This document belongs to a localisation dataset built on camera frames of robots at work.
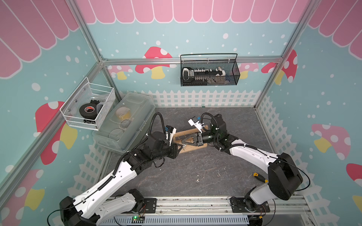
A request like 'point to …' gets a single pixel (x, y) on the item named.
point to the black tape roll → (88, 110)
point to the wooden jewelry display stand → (180, 136)
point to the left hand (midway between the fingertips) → (179, 148)
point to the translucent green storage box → (124, 124)
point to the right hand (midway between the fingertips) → (183, 143)
